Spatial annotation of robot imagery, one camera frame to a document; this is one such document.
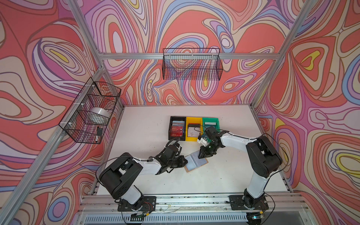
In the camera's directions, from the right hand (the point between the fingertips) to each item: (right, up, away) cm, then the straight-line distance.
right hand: (202, 160), depth 89 cm
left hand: (-8, -1, -3) cm, 9 cm away
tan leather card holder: (-5, -1, -1) cm, 5 cm away
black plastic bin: (-17, +27, +15) cm, 35 cm away
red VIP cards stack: (-16, +19, +13) cm, 28 cm away
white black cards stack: (-6, +20, -4) cm, 21 cm away
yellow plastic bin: (-5, +26, +13) cm, 29 cm away
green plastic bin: (+6, +24, +13) cm, 28 cm away
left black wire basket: (-65, +25, -22) cm, 73 cm away
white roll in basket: (-56, +28, -19) cm, 66 cm away
